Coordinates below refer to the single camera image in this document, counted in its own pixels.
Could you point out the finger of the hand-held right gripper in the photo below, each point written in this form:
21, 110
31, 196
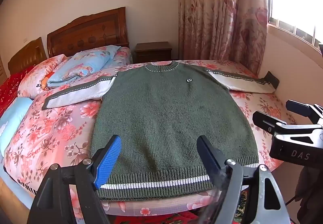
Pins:
300, 109
265, 120

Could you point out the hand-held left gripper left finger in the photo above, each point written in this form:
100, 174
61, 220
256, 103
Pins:
109, 161

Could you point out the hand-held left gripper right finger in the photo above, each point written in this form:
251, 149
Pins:
205, 154

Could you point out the green knit sweater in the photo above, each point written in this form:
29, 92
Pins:
164, 113

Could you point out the pink floral bedsheet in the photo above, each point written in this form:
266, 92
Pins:
58, 133

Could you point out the red floral cloth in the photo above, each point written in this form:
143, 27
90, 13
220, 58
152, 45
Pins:
156, 219

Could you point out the blue floral folded quilt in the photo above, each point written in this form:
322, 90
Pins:
80, 67

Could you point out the light blue pillow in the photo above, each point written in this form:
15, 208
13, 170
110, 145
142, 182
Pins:
12, 120

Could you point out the orange floral pillow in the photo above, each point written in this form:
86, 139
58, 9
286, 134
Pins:
34, 80

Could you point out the wooden nightstand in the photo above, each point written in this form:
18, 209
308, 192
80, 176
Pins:
152, 52

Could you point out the floral curtain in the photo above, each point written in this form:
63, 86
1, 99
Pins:
222, 12

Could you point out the red blanket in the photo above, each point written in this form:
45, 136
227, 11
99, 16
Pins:
10, 90

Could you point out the large wooden headboard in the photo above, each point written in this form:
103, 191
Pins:
88, 32

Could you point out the small wooden headboard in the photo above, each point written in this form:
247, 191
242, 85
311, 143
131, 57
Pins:
26, 56

